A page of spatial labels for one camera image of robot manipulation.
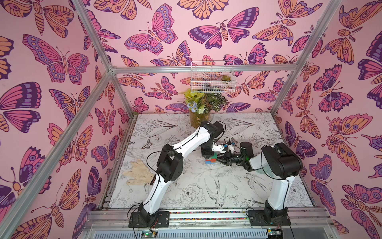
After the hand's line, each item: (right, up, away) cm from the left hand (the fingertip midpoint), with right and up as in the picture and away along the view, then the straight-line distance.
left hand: (208, 153), depth 89 cm
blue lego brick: (+1, -6, +3) cm, 7 cm away
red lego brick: (+4, -5, +4) cm, 8 cm away
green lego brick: (+4, -1, -4) cm, 6 cm away
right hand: (+6, -3, +2) cm, 7 cm away
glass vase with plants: (-5, +30, +10) cm, 32 cm away
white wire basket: (+4, +48, +6) cm, 48 cm away
